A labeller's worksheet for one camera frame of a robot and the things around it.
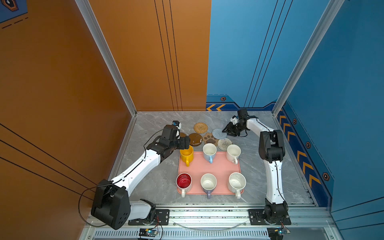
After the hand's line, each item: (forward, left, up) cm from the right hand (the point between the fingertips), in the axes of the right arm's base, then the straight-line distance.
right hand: (224, 132), depth 106 cm
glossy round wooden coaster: (-7, +20, 0) cm, 21 cm away
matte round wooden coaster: (-1, +30, -2) cm, 30 cm away
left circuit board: (-59, +43, -3) cm, 73 cm away
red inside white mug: (-36, +27, 0) cm, 45 cm away
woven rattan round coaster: (+5, +17, 0) cm, 17 cm away
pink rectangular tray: (-27, +5, -1) cm, 27 cm away
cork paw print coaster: (-6, +11, 0) cm, 12 cm away
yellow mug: (-23, +25, +7) cm, 34 cm away
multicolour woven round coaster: (-10, +2, 0) cm, 10 cm away
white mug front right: (-35, -3, -1) cm, 36 cm away
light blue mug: (-18, +11, +2) cm, 21 cm away
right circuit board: (-58, -20, -2) cm, 62 cm away
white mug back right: (-19, -3, +3) cm, 19 cm away
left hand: (-16, +26, +16) cm, 35 cm away
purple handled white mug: (-35, +13, -1) cm, 38 cm away
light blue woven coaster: (-2, +4, 0) cm, 4 cm away
